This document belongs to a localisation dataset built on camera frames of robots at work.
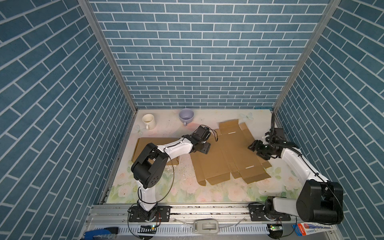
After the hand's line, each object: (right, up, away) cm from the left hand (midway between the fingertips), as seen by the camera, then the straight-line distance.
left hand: (205, 146), depth 94 cm
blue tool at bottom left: (-44, -34, -28) cm, 63 cm away
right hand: (+27, +1, -7) cm, 28 cm away
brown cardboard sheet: (+16, -5, +3) cm, 17 cm away
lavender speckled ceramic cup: (-14, +20, +21) cm, 32 cm away
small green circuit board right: (+35, -37, -20) cm, 55 cm away
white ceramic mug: (-39, +17, +11) cm, 45 cm away
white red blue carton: (+46, -35, -25) cm, 62 cm away
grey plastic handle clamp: (-1, -34, -25) cm, 42 cm away
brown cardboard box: (-44, +1, +9) cm, 45 cm away
